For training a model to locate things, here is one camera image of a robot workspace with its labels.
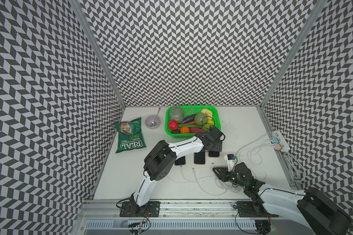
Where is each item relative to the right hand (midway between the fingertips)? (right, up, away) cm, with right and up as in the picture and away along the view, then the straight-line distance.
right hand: (214, 172), depth 84 cm
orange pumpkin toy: (-17, +24, +12) cm, 32 cm away
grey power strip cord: (+50, 0, +2) cm, 50 cm away
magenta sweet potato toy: (-9, +23, +14) cm, 29 cm away
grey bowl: (-43, +31, +19) cm, 56 cm away
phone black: (0, +10, +2) cm, 10 cm away
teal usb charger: (+44, +17, +13) cm, 48 cm away
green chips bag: (-54, +20, +14) cm, 59 cm away
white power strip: (+49, +15, +12) cm, 52 cm away
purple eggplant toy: (-14, +31, +20) cm, 39 cm away
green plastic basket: (-14, +38, +19) cm, 44 cm away
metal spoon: (-40, +29, +21) cm, 54 cm away
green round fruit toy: (-6, +31, +17) cm, 36 cm away
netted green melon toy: (-23, +35, +15) cm, 44 cm away
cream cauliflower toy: (+1, +35, +23) cm, 42 cm away
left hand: (+2, +14, +6) cm, 15 cm away
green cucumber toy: (-13, +26, +15) cm, 33 cm away
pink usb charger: (+44, +13, +10) cm, 47 cm away
